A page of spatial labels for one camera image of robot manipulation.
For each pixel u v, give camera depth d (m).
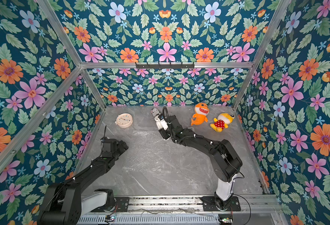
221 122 1.02
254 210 0.74
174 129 0.69
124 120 1.08
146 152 0.93
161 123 0.79
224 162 0.47
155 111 1.12
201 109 1.08
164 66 0.93
